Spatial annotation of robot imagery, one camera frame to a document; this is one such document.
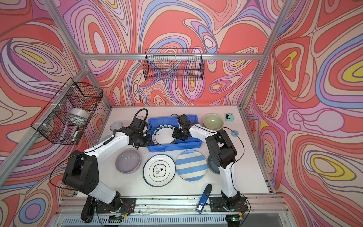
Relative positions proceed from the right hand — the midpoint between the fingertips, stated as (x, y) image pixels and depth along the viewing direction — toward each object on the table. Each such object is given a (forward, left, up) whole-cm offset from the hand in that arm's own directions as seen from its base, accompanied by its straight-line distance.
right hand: (175, 138), depth 98 cm
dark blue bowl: (-21, -23, -1) cm, 31 cm away
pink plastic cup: (-4, +16, +27) cm, 32 cm away
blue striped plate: (-19, -10, -2) cm, 22 cm away
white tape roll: (-5, +47, +31) cm, 57 cm away
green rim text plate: (+2, +9, +2) cm, 9 cm away
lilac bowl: (-16, +30, 0) cm, 34 cm away
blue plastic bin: (-5, -3, +1) cm, 7 cm away
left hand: (-5, +14, +6) cm, 17 cm away
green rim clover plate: (-22, +10, -1) cm, 24 cm away
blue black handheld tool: (-41, -14, +1) cm, 43 cm away
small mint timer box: (+18, -43, 0) cm, 46 cm away
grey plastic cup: (+5, +39, +10) cm, 41 cm away
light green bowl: (+13, -29, +2) cm, 32 cm away
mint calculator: (+2, +50, 0) cm, 51 cm away
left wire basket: (-3, +57, +28) cm, 64 cm away
